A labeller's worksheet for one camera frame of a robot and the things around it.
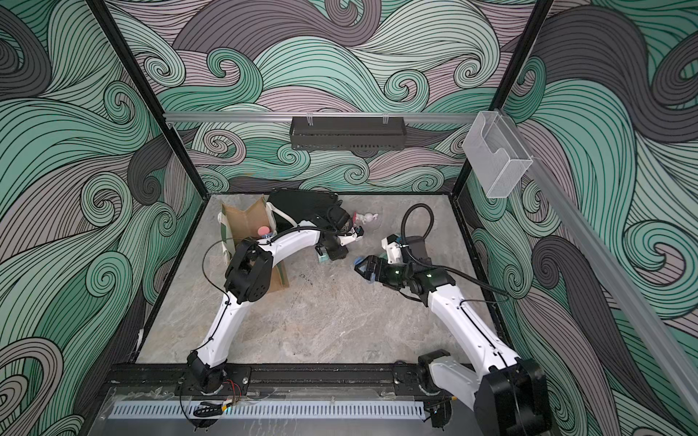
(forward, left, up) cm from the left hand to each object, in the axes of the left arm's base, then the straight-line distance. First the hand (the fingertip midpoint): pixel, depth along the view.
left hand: (342, 246), depth 99 cm
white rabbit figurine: (+14, -10, 0) cm, 18 cm away
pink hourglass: (+3, +29, +6) cm, 30 cm away
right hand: (-18, -7, +13) cm, 23 cm away
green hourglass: (-5, +7, 0) cm, 8 cm away
